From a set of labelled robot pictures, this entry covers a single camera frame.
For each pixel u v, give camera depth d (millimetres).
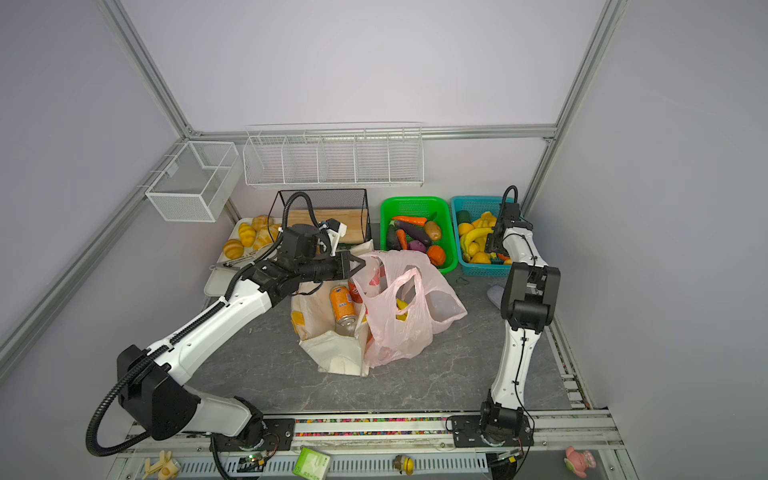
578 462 680
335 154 966
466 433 736
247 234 1152
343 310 906
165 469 670
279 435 737
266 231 1145
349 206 1056
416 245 1052
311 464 682
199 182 991
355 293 935
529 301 589
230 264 1076
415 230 1147
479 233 1054
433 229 1120
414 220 1164
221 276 1052
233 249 1097
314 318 818
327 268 654
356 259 738
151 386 394
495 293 979
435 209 1184
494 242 952
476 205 1197
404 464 680
